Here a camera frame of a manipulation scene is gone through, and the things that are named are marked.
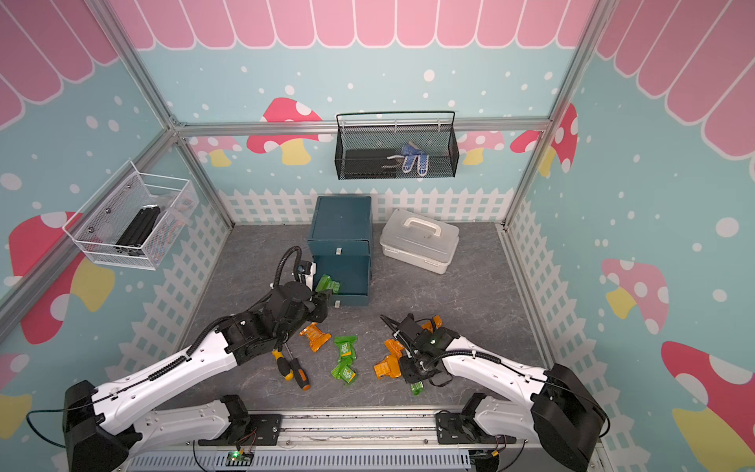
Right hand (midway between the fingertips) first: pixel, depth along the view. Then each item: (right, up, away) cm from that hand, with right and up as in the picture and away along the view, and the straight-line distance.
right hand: (409, 373), depth 81 cm
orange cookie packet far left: (-28, +8, +8) cm, 30 cm away
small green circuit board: (-43, -18, -8) cm, 47 cm away
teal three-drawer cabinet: (-20, +36, +5) cm, 42 cm away
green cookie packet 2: (-18, +5, +6) cm, 20 cm away
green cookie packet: (-25, +24, +10) cm, 36 cm away
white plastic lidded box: (+5, +38, +23) cm, 45 cm away
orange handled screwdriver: (-31, 0, +1) cm, 31 cm away
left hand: (-23, +22, -4) cm, 33 cm away
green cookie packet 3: (-18, 0, +2) cm, 18 cm away
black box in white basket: (-66, +39, -11) cm, 77 cm away
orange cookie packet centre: (-3, +5, +6) cm, 9 cm away
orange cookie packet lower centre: (-6, +1, +2) cm, 6 cm away
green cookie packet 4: (+2, -3, -4) cm, 5 cm away
